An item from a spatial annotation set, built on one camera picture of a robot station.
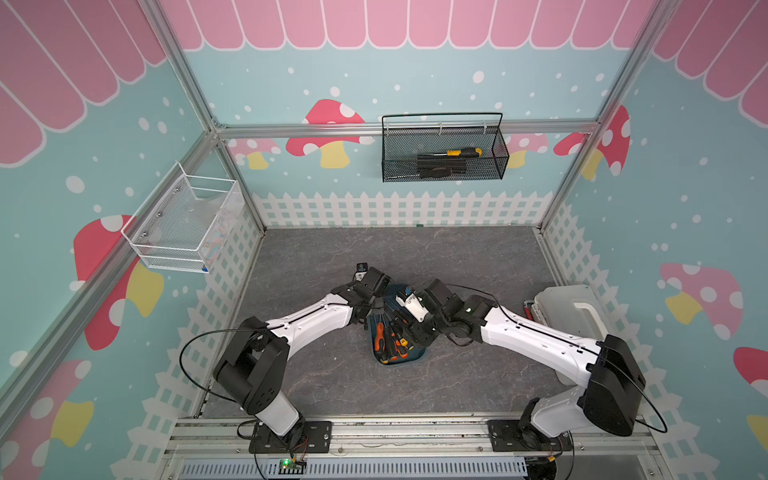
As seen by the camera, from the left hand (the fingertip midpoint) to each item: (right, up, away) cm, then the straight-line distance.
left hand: (371, 305), depth 90 cm
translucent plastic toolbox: (+57, -1, -6) cm, 58 cm away
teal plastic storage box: (+6, -11, -5) cm, 13 cm away
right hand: (+12, -4, -10) cm, 16 cm away
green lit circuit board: (-18, -37, -17) cm, 45 cm away
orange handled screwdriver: (+3, -8, -5) cm, 10 cm away
